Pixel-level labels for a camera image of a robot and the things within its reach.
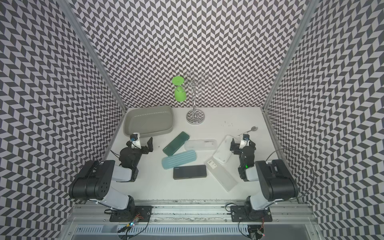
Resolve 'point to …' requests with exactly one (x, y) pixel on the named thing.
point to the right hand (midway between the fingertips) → (241, 141)
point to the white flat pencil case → (223, 152)
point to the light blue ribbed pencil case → (169, 162)
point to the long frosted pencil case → (223, 173)
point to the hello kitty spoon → (253, 128)
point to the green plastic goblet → (180, 91)
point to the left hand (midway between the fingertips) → (145, 138)
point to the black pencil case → (190, 172)
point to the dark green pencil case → (176, 143)
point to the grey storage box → (149, 121)
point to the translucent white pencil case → (201, 145)
